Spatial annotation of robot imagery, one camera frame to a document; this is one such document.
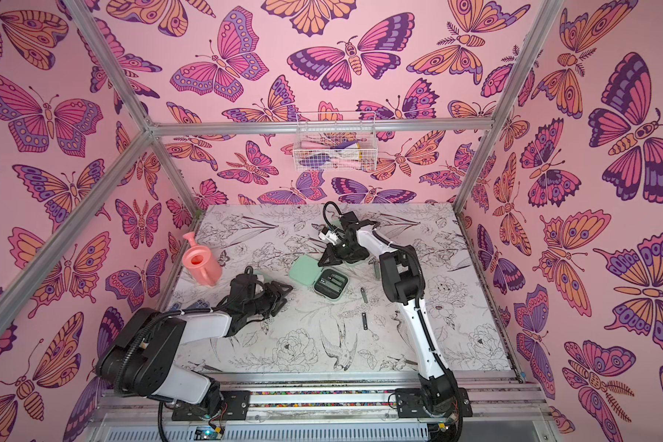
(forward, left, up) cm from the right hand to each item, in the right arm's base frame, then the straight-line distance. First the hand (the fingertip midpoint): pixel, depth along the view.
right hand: (322, 261), depth 102 cm
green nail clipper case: (-6, +21, -1) cm, 21 cm away
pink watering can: (-8, +39, +11) cm, 41 cm away
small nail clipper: (-13, -15, -2) cm, 20 cm away
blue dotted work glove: (-17, +41, -1) cm, 45 cm away
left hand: (-14, +8, +3) cm, 17 cm away
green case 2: (+8, -5, +12) cm, 16 cm away
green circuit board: (-52, +27, -4) cm, 59 cm away
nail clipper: (-3, -20, -1) cm, 20 cm away
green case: (-9, -2, +1) cm, 10 cm away
